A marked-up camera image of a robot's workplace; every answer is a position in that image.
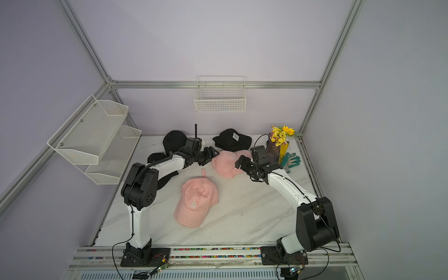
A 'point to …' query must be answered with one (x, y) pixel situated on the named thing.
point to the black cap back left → (174, 140)
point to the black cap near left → (154, 157)
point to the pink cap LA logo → (200, 195)
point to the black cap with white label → (231, 140)
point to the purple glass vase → (273, 151)
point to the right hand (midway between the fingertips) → (242, 168)
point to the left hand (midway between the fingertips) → (216, 156)
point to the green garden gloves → (290, 161)
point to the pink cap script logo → (224, 163)
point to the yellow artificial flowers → (279, 134)
